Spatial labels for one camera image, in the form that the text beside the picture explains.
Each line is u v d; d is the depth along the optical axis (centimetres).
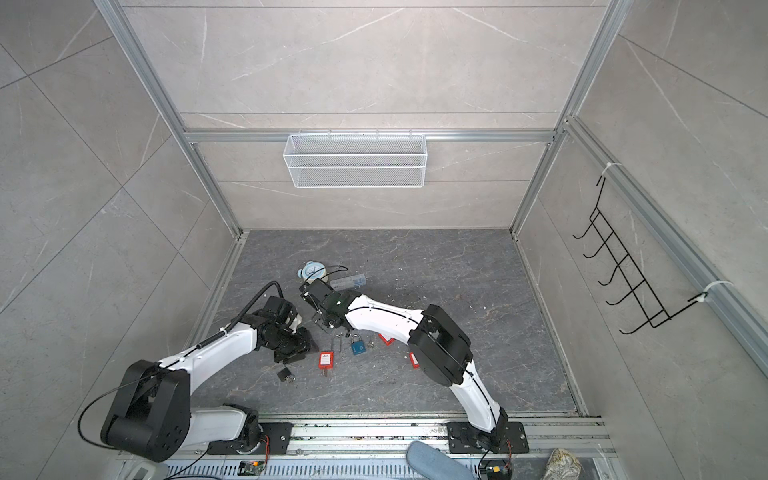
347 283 103
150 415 41
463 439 73
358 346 88
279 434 73
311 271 102
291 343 76
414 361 85
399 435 75
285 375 84
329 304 68
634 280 67
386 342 89
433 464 68
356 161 101
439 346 55
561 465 67
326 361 85
